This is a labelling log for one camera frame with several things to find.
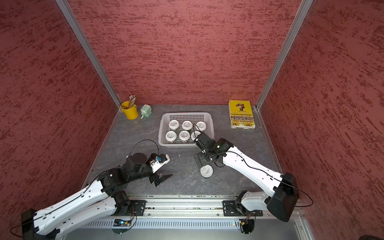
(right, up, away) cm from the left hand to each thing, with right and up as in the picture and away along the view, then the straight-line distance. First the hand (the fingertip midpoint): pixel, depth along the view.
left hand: (165, 168), depth 74 cm
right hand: (+21, +3, +3) cm, 22 cm away
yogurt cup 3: (+19, +20, +26) cm, 38 cm away
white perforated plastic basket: (+4, +18, +24) cm, 30 cm away
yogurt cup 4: (+8, +14, +21) cm, 27 cm away
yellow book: (+50, +27, +36) cm, 67 cm away
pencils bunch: (-30, +38, +30) cm, 57 cm away
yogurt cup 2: (+9, +20, +25) cm, 33 cm away
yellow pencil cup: (-34, +29, +36) cm, 57 cm away
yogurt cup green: (+22, -4, +7) cm, 23 cm away
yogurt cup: (0, +21, +26) cm, 33 cm away
